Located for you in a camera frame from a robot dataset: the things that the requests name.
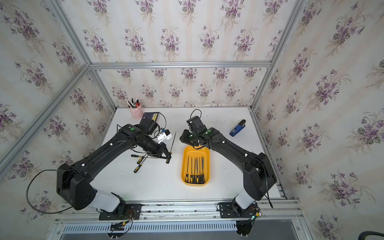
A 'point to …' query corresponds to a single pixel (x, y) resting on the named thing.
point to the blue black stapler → (240, 127)
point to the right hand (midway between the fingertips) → (182, 139)
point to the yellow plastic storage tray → (190, 151)
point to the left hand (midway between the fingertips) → (170, 157)
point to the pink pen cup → (136, 109)
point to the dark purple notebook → (149, 118)
